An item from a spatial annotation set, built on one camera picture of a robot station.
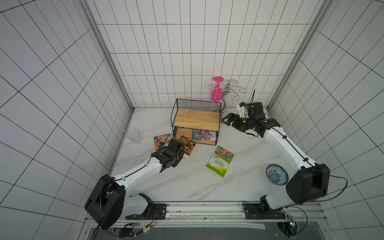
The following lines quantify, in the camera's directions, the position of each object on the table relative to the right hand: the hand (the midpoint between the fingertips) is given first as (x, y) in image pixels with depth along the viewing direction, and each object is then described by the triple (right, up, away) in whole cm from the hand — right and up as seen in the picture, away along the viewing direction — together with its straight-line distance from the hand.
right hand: (220, 122), depth 81 cm
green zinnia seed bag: (+1, -24, +9) cm, 26 cm away
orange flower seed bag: (-18, -15, +14) cm, 27 cm away
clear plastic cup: (-54, -10, +16) cm, 57 cm away
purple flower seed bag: (-9, -9, +19) cm, 23 cm away
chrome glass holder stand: (+6, +21, +11) cm, 24 cm away
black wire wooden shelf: (-13, +1, +12) cm, 18 cm away
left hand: (-23, -20, +5) cm, 31 cm away
